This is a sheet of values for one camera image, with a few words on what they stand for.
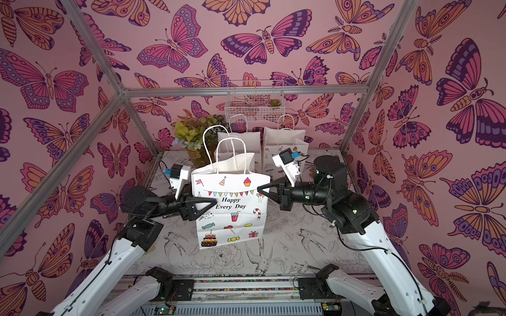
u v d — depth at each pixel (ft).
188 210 1.68
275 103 3.03
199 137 3.21
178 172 1.67
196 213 1.71
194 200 1.71
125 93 3.03
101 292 1.41
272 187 1.69
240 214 1.88
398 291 1.19
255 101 3.13
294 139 3.02
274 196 1.77
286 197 1.53
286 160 1.55
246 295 2.40
